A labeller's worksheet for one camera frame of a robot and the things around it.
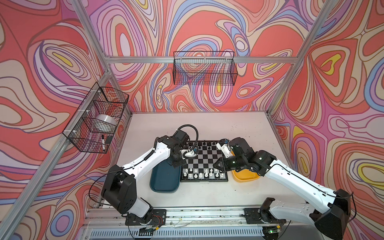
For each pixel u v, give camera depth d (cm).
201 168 88
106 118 74
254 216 73
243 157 55
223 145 68
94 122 69
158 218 72
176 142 65
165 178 87
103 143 72
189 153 74
